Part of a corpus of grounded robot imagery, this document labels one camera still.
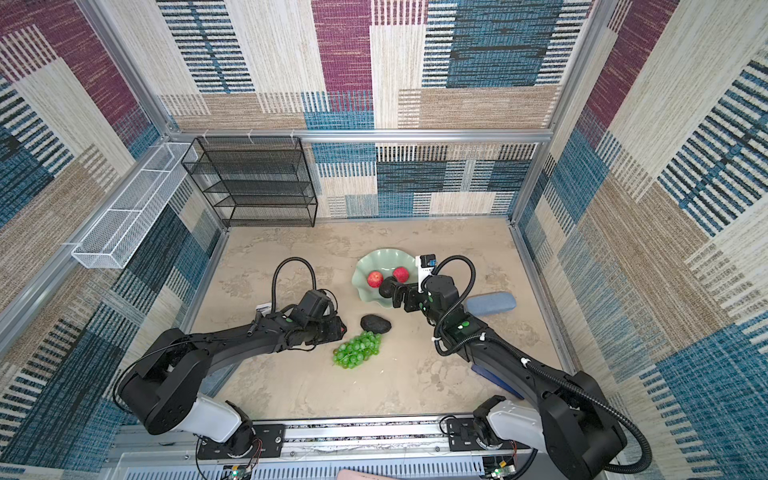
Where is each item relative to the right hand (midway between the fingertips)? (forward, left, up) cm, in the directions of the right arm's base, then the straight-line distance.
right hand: (406, 284), depth 83 cm
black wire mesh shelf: (+46, +52, +1) cm, 69 cm away
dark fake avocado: (-6, +9, -12) cm, 16 cm away
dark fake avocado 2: (+7, +5, -12) cm, 15 cm away
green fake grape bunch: (-14, +15, -12) cm, 24 cm away
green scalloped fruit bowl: (+18, +6, -13) cm, 23 cm away
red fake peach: (+11, +1, -12) cm, 16 cm away
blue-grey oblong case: (+1, -26, -13) cm, 30 cm away
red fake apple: (+10, +9, -12) cm, 18 cm away
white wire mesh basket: (+2, +69, +18) cm, 72 cm away
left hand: (-6, +19, -13) cm, 23 cm away
